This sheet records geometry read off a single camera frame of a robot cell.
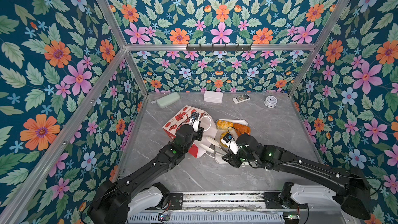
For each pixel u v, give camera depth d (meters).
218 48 0.93
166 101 1.13
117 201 0.39
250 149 0.56
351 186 0.41
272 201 0.72
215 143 0.78
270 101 1.11
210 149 0.75
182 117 0.89
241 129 0.95
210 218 0.70
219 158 0.74
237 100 1.14
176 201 0.73
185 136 0.57
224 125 0.96
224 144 0.67
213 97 1.18
